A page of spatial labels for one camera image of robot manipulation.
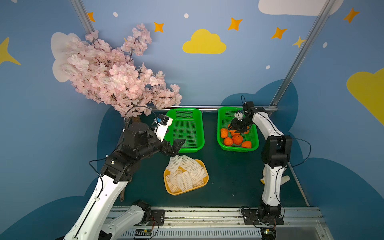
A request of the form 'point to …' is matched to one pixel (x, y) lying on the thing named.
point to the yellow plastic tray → (167, 171)
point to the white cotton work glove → (283, 179)
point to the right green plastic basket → (225, 115)
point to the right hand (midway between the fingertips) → (233, 127)
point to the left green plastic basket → (187, 124)
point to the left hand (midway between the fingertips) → (175, 132)
